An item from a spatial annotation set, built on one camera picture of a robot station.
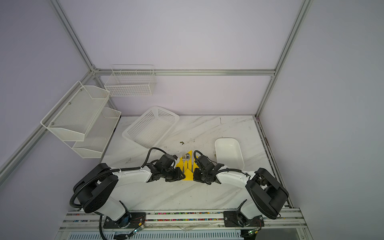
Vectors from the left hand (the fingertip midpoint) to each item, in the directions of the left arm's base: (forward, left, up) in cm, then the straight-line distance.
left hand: (183, 177), depth 86 cm
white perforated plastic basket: (+39, +27, 0) cm, 47 cm away
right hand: (0, -5, 0) cm, 5 cm away
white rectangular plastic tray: (+18, -29, -1) cm, 34 cm away
